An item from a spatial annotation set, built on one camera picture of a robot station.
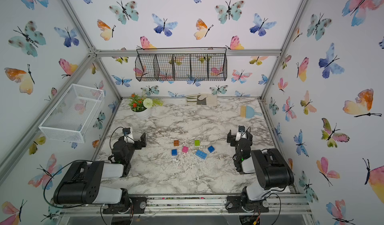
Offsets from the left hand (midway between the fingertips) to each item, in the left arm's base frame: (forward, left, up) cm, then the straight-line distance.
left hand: (138, 132), depth 90 cm
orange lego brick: (-4, -22, -8) cm, 24 cm away
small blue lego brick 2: (-8, -44, -9) cm, 45 cm away
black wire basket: (+38, -26, +22) cm, 51 cm away
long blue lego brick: (-11, -37, -8) cm, 40 cm away
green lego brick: (-3, -35, -9) cm, 36 cm away
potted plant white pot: (+17, +1, +3) cm, 17 cm away
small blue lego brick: (-10, -21, -8) cm, 25 cm away
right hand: (0, -62, +1) cm, 62 cm away
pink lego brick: (-7, -28, -9) cm, 30 cm away
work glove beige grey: (+34, -40, -8) cm, 53 cm away
